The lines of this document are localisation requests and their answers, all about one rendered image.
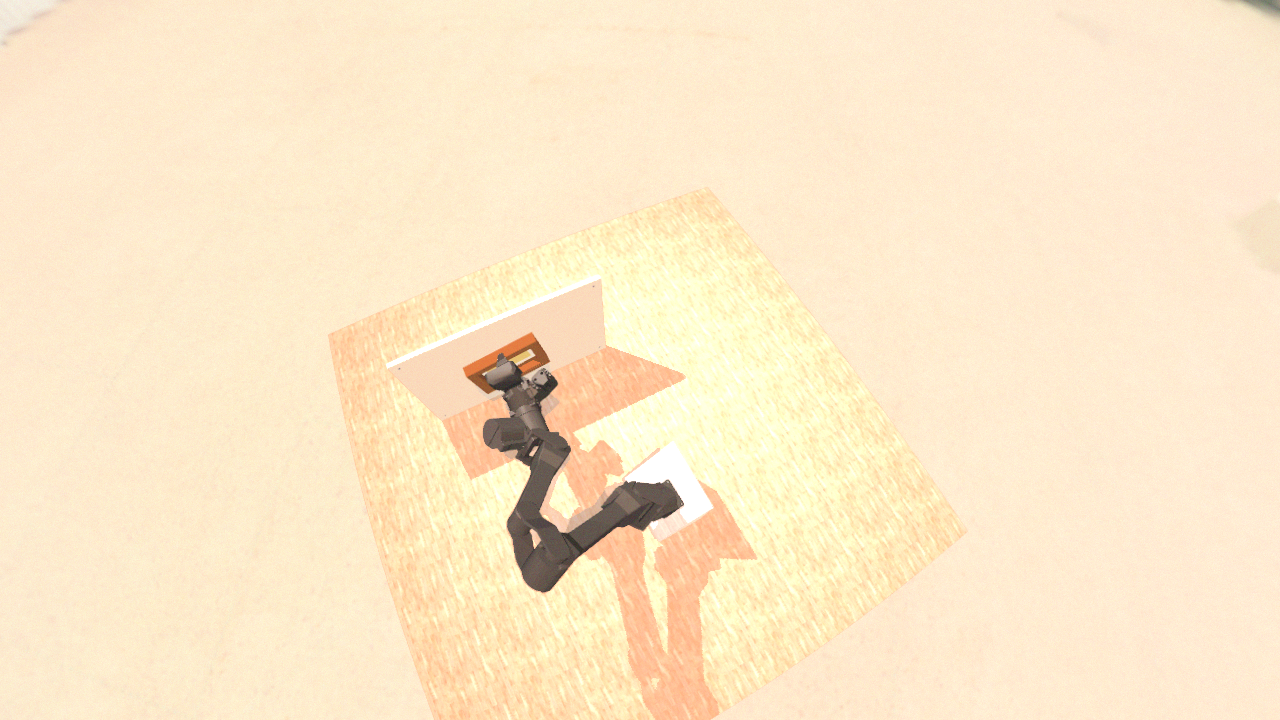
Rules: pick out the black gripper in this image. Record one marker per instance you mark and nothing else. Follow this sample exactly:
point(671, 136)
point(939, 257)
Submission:
point(507, 377)

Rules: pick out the brown wooden picture frame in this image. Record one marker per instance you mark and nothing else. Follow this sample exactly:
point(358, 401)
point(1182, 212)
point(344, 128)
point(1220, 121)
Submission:
point(526, 352)

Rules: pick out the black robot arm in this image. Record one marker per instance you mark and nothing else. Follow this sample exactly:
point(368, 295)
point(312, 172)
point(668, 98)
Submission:
point(636, 504)

